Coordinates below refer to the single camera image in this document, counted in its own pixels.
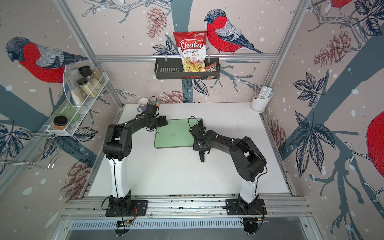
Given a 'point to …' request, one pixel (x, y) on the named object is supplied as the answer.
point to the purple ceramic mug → (143, 102)
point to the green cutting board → (176, 134)
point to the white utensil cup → (259, 105)
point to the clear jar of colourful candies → (153, 99)
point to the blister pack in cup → (264, 92)
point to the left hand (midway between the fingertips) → (165, 120)
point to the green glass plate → (68, 110)
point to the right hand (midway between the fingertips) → (198, 146)
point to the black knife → (202, 156)
